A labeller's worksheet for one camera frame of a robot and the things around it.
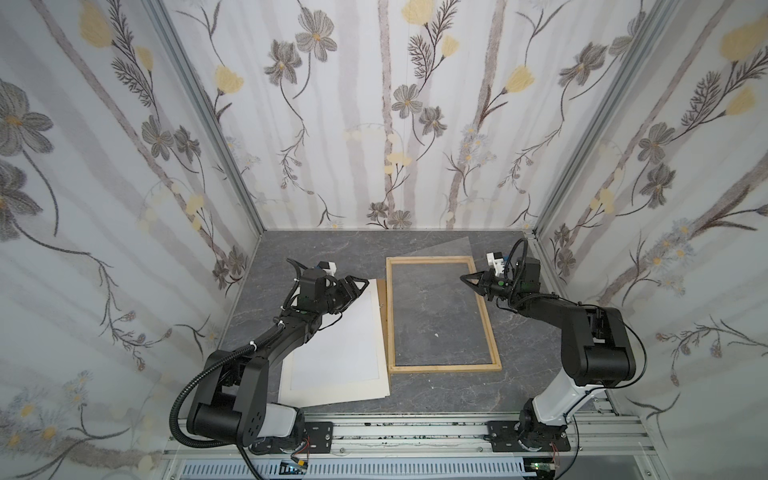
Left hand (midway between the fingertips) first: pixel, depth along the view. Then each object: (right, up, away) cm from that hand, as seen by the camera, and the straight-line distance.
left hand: (360, 279), depth 86 cm
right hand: (+30, +2, +3) cm, 30 cm away
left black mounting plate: (-10, -39, -12) cm, 42 cm away
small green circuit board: (-14, -45, -14) cm, 49 cm away
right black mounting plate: (+41, -39, -12) cm, 57 cm away
